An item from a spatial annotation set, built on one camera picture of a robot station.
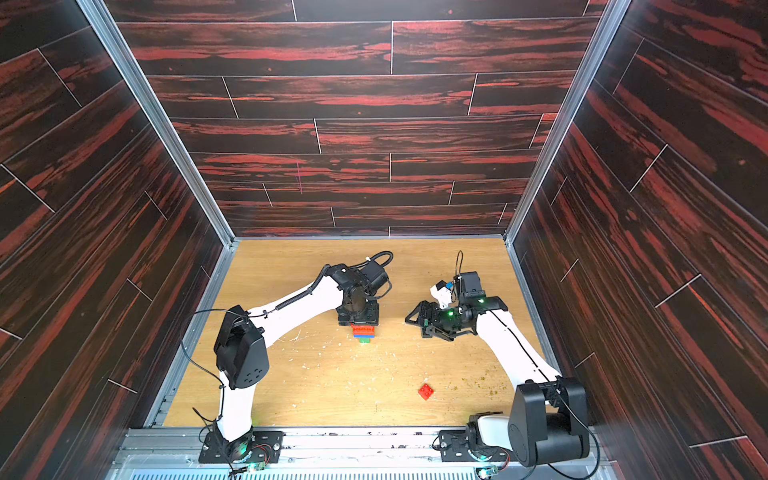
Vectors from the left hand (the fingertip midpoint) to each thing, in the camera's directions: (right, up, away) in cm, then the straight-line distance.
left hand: (371, 324), depth 86 cm
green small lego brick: (-2, -7, +7) cm, 10 cm away
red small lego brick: (+15, -18, -4) cm, 24 cm away
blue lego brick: (-3, -5, +6) cm, 8 cm away
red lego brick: (-2, -1, +1) cm, 3 cm away
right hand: (+15, +1, -2) cm, 15 cm away
